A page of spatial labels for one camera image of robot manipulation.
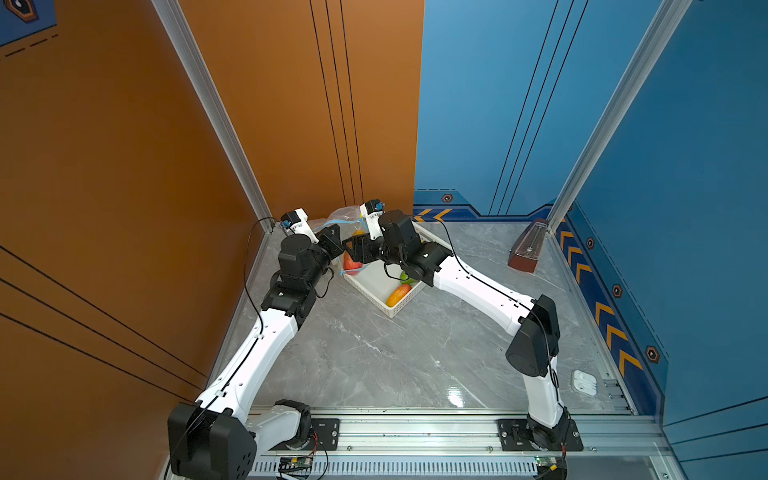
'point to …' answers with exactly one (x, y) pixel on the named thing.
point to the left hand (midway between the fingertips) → (341, 221)
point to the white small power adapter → (584, 382)
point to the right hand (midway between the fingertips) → (353, 239)
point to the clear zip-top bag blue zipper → (348, 222)
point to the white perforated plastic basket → (376, 281)
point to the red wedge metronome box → (527, 246)
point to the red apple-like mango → (397, 295)
